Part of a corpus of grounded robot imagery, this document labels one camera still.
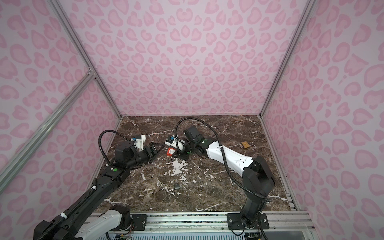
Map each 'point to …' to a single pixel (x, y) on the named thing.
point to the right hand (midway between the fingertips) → (175, 149)
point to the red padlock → (170, 151)
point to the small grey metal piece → (177, 186)
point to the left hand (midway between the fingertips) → (163, 146)
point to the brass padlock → (246, 145)
